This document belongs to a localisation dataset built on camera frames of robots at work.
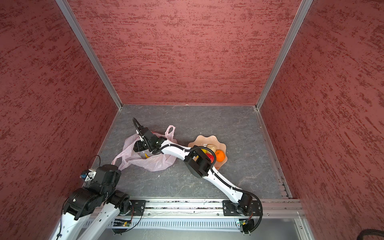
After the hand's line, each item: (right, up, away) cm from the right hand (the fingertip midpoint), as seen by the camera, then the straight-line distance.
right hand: (136, 147), depth 92 cm
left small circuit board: (-1, -34, -19) cm, 39 cm away
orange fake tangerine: (+52, -3, -7) cm, 53 cm away
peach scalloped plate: (+43, +3, +3) cm, 43 cm away
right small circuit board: (+61, -33, -20) cm, 73 cm away
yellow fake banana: (+7, -6, 0) cm, 9 cm away
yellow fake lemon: (+42, +4, -26) cm, 50 cm away
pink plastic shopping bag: (+10, -4, -12) cm, 16 cm away
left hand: (-1, -10, -19) cm, 22 cm away
